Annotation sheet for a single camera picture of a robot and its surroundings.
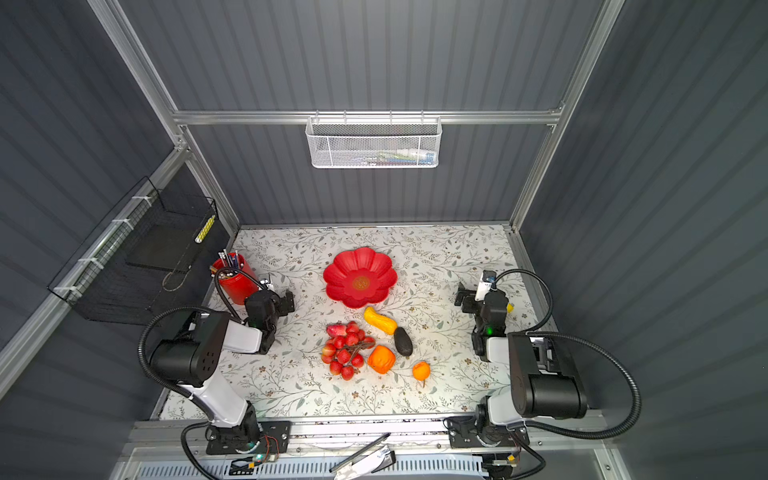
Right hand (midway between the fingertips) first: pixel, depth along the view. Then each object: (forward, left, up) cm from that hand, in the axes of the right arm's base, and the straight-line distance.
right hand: (481, 286), depth 91 cm
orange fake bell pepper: (-21, +30, -3) cm, 37 cm away
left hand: (+1, +68, -4) cm, 68 cm away
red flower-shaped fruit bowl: (+10, +39, -8) cm, 41 cm away
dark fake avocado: (-15, +24, -6) cm, 29 cm away
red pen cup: (-1, +75, +4) cm, 75 cm away
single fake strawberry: (-13, +44, -3) cm, 46 cm away
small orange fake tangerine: (-24, +20, -5) cm, 31 cm away
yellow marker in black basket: (+6, +79, +21) cm, 82 cm away
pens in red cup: (+7, +78, +5) cm, 79 cm away
